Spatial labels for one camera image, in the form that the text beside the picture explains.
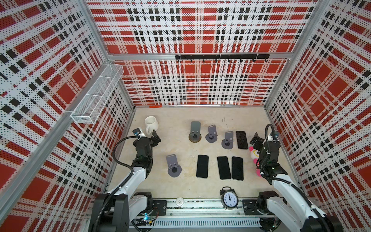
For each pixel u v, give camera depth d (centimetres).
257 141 74
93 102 93
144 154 64
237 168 86
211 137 98
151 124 102
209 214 73
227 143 98
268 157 60
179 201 75
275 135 66
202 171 87
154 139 78
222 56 89
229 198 75
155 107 128
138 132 72
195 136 99
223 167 86
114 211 41
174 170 86
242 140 105
